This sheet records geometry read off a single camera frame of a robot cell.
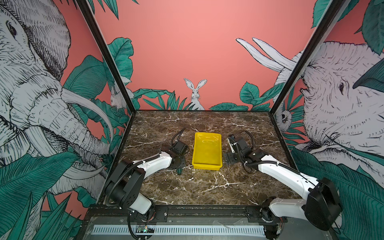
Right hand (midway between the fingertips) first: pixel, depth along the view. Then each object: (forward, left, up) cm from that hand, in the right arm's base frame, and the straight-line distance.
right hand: (230, 150), depth 85 cm
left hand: (-3, +29, -9) cm, 30 cm away
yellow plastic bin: (+5, +12, -10) cm, 17 cm away
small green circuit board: (-37, +44, -10) cm, 58 cm away
